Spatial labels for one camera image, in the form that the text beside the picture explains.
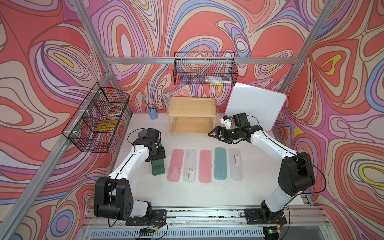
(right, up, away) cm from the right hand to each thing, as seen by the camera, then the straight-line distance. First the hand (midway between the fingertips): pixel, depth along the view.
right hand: (214, 140), depth 85 cm
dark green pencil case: (-32, -15, -2) cm, 36 cm away
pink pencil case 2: (-5, -20, +2) cm, 21 cm away
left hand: (-32, -9, +1) cm, 34 cm away
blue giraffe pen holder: (-43, +18, +27) cm, 53 cm away
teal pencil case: (+5, -16, +6) cm, 18 cm away
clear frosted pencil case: (-14, -17, +7) cm, 23 cm away
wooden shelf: (-13, +15, +6) cm, 21 cm away
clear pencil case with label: (+14, -17, +6) cm, 23 cm away
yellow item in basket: (-53, +8, -14) cm, 56 cm away
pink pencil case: (-23, -19, +4) cm, 30 cm away
